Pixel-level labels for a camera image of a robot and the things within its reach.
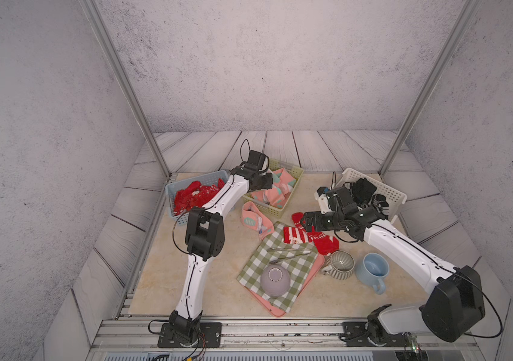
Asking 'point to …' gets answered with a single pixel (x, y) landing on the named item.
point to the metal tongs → (299, 253)
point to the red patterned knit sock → (326, 244)
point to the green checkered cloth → (297, 259)
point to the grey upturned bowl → (275, 280)
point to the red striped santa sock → (292, 235)
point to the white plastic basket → (395, 198)
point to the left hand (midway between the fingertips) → (274, 182)
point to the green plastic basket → (274, 165)
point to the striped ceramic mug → (341, 265)
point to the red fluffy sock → (194, 194)
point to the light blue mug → (371, 271)
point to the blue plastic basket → (210, 179)
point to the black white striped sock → (362, 191)
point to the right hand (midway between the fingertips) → (312, 219)
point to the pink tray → (315, 269)
